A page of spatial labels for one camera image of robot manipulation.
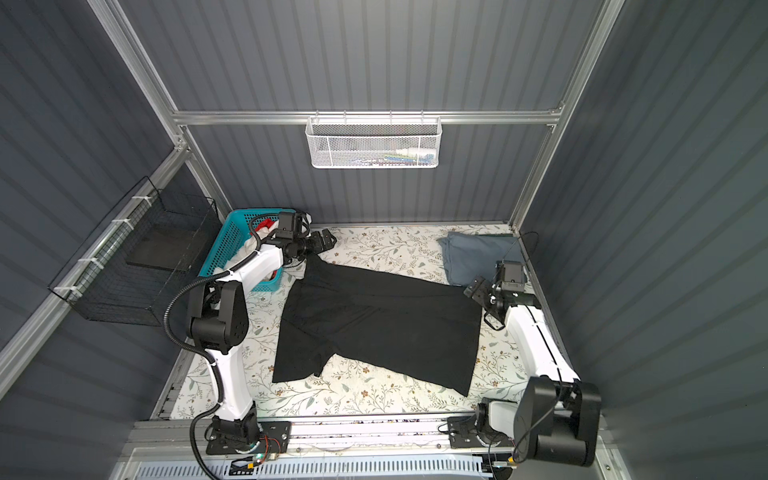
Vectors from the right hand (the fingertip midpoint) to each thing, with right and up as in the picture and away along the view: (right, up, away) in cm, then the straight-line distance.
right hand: (486, 296), depth 86 cm
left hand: (-50, +17, +13) cm, 54 cm away
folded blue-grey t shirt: (0, +12, +19) cm, 22 cm away
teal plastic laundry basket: (-87, +18, +22) cm, 91 cm away
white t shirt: (-79, +15, +21) cm, 83 cm away
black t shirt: (-18, -11, +8) cm, 23 cm away
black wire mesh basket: (-92, +9, -13) cm, 93 cm away
